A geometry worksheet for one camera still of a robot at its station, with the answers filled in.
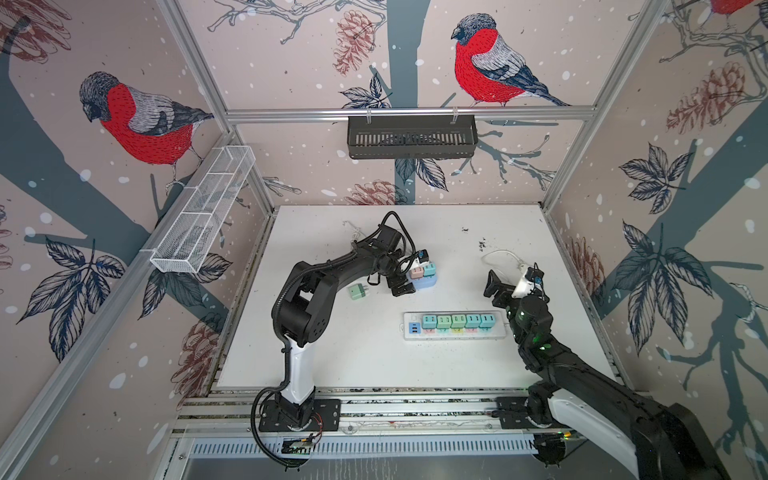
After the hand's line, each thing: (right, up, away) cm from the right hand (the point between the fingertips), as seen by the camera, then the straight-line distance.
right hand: (504, 277), depth 83 cm
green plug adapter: (-43, -6, +12) cm, 45 cm away
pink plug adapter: (-24, 0, +10) cm, 26 cm away
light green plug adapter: (-13, -13, +1) cm, 18 cm away
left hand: (-27, -1, +11) cm, 29 cm away
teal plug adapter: (-4, -13, +1) cm, 13 cm away
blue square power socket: (-21, -4, +13) cm, 25 cm away
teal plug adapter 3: (-21, -13, +1) cm, 25 cm away
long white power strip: (-25, -16, +3) cm, 30 cm away
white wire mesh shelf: (-83, +20, -4) cm, 86 cm away
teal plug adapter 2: (-17, -13, 0) cm, 21 cm away
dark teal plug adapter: (-20, 0, +12) cm, 23 cm away
